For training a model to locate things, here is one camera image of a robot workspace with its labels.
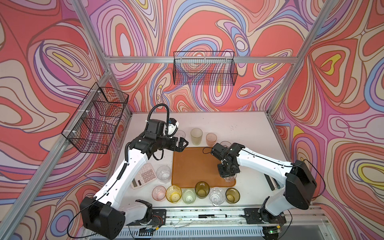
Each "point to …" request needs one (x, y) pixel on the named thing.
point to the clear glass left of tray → (163, 173)
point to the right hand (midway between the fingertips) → (227, 177)
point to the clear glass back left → (181, 133)
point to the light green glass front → (189, 196)
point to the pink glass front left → (159, 193)
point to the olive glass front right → (232, 195)
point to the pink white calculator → (145, 174)
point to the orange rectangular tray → (196, 167)
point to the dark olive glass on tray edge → (202, 189)
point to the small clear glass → (229, 179)
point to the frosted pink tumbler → (211, 139)
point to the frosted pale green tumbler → (196, 135)
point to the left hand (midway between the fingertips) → (182, 140)
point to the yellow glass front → (173, 193)
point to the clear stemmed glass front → (216, 196)
